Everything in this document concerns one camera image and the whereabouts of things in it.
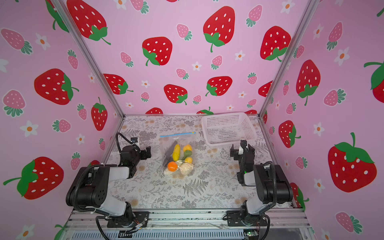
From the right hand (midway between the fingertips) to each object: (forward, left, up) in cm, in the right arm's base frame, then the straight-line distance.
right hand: (242, 144), depth 91 cm
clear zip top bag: (+7, +40, -10) cm, 42 cm away
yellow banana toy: (-7, +41, -6) cm, 42 cm away
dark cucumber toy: (-8, +47, -9) cm, 49 cm away
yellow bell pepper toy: (-3, +35, -4) cm, 35 cm away
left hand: (-7, +63, -3) cm, 64 cm away
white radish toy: (-21, +43, -6) cm, 49 cm away
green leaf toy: (-8, +34, -4) cm, 35 cm away
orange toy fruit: (-18, +40, -3) cm, 45 cm away
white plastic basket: (+21, +7, -9) cm, 24 cm away
